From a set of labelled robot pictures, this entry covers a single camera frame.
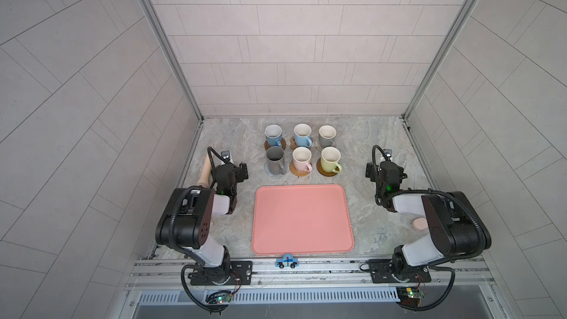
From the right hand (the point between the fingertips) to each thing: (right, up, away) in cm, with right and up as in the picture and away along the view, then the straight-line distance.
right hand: (380, 162), depth 94 cm
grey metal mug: (-45, +3, -3) cm, 45 cm away
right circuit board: (-1, -39, -26) cm, 47 cm away
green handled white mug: (-22, +2, -1) cm, 22 cm away
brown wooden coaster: (-42, +7, +11) cm, 44 cm away
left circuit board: (-60, -37, -29) cm, 76 cm away
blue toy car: (-40, -30, -22) cm, 54 cm away
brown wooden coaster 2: (-26, -3, +1) cm, 26 cm away
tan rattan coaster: (-37, -5, +1) cm, 37 cm away
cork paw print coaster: (-38, +8, +11) cm, 40 cm away
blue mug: (-47, +12, +7) cm, 49 cm away
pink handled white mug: (-34, +2, 0) cm, 34 cm away
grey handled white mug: (-23, +12, +6) cm, 26 cm away
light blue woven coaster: (-49, -4, +2) cm, 49 cm away
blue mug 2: (-34, +12, +5) cm, 36 cm away
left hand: (-62, +1, 0) cm, 62 cm away
